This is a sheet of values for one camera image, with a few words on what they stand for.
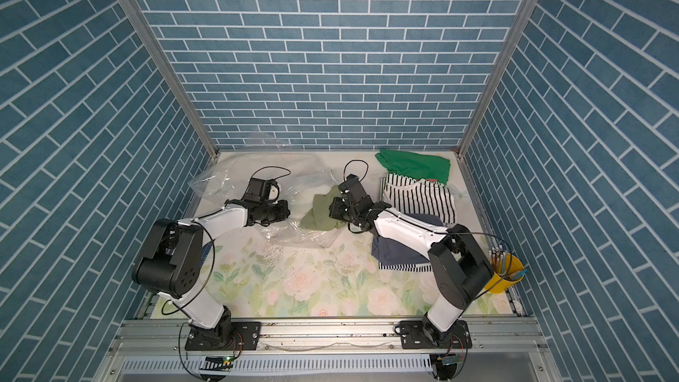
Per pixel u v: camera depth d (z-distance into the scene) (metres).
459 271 0.45
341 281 0.85
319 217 0.92
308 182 1.03
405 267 0.86
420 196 1.02
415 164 1.15
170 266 0.47
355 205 0.67
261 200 0.77
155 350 0.72
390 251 0.85
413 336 0.74
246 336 0.74
